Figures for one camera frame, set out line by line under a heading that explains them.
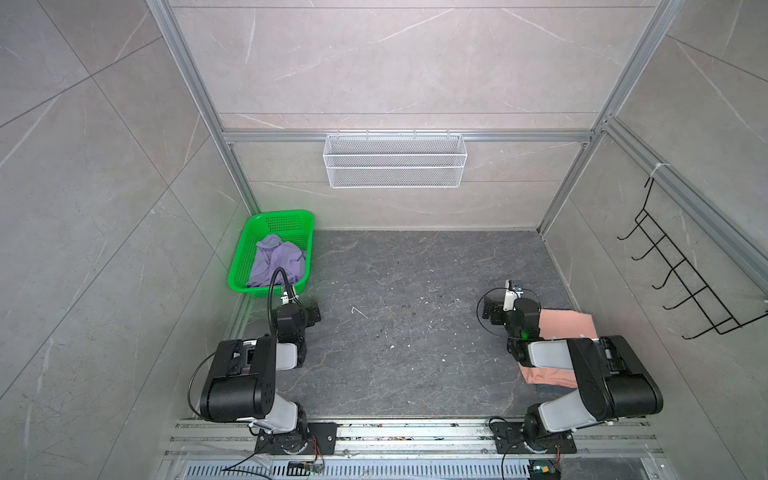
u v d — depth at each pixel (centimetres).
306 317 76
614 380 46
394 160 101
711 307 60
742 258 53
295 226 119
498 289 80
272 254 108
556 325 91
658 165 70
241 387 44
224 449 72
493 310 84
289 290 79
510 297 82
